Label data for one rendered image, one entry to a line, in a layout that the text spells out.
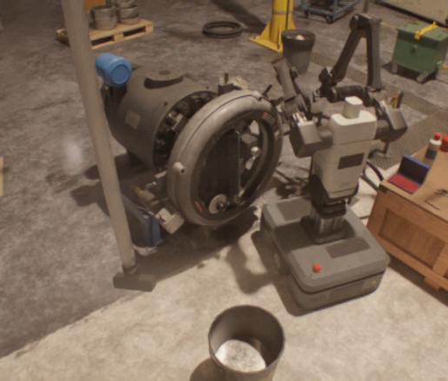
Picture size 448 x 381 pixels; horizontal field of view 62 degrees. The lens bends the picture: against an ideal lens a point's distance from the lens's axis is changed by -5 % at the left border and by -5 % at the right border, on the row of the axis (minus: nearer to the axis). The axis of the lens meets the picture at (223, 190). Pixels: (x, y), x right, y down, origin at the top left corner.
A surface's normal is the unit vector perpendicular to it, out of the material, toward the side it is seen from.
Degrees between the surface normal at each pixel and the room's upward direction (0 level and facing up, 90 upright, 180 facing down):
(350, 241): 0
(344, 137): 90
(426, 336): 0
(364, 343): 0
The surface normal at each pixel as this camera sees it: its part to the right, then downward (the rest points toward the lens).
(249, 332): -0.22, 0.58
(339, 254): 0.00, -0.77
